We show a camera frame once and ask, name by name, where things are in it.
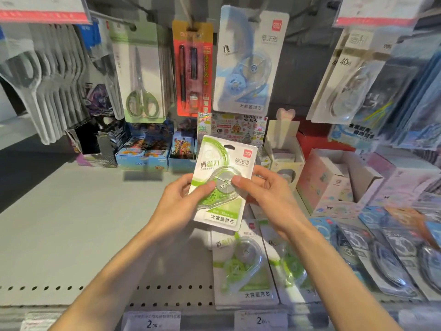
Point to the person's left hand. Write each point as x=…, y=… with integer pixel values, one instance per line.
x=172, y=210

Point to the person's right hand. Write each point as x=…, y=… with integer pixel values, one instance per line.
x=279, y=206

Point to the green correction tape pack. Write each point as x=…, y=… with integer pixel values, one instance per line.
x=210, y=158

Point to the pile of assorted correction tapes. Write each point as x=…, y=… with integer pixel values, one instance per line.
x=241, y=265

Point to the clear 40m correction tape pack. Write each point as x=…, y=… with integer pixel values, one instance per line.
x=348, y=82

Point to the blue correction tape pack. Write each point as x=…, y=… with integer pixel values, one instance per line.
x=251, y=65

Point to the person's right forearm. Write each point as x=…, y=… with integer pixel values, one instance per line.
x=341, y=286

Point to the person's left forearm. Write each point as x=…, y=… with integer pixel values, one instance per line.
x=110, y=286

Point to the beige box round window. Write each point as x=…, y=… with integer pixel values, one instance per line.
x=284, y=151

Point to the white pink display carton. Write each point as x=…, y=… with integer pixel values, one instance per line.
x=330, y=186

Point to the red carton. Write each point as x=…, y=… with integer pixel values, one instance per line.
x=320, y=137

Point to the colourful sticker pack display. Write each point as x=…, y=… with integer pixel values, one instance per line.
x=237, y=129

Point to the purple black card box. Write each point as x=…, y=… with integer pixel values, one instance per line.
x=96, y=144

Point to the purple character card pack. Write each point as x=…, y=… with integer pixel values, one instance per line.
x=98, y=99

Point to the row of green scissors packs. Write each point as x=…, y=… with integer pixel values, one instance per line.
x=141, y=75

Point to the red pen set pack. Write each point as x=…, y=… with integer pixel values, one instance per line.
x=193, y=68

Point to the dark blister pack blue card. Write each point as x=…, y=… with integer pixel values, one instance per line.
x=386, y=99

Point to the row of clear scissors packs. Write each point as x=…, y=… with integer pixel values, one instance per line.
x=103, y=65
x=34, y=82

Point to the row of blue character packs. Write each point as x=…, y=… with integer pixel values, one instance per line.
x=423, y=99

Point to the white side shelving unit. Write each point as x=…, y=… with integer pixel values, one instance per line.
x=10, y=110

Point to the metal peg hook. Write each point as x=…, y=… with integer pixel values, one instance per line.
x=117, y=23

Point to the white price tag red stripe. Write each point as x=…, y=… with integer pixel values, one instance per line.
x=41, y=10
x=375, y=11

